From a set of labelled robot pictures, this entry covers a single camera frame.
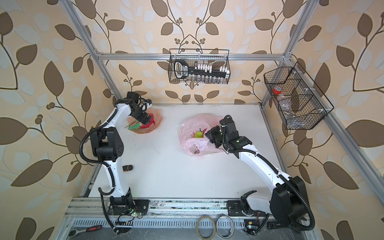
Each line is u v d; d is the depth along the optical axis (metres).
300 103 0.75
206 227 0.69
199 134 0.96
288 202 0.39
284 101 0.71
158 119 1.07
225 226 0.70
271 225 0.69
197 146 0.72
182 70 0.85
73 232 0.68
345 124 0.56
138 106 0.84
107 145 0.55
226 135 0.61
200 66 0.82
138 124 1.00
